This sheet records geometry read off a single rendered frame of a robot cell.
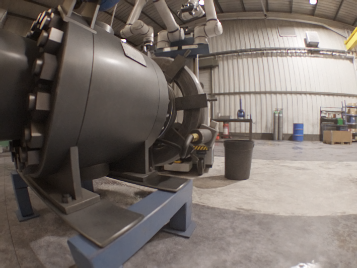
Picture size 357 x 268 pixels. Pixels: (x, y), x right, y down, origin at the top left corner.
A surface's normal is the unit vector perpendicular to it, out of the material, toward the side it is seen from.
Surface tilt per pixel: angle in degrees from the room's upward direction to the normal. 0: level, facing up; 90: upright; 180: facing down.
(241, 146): 93
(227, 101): 90
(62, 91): 100
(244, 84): 90
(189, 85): 90
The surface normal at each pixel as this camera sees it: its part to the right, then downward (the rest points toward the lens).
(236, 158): -0.52, 0.07
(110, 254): 0.92, 0.02
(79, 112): 0.86, 0.36
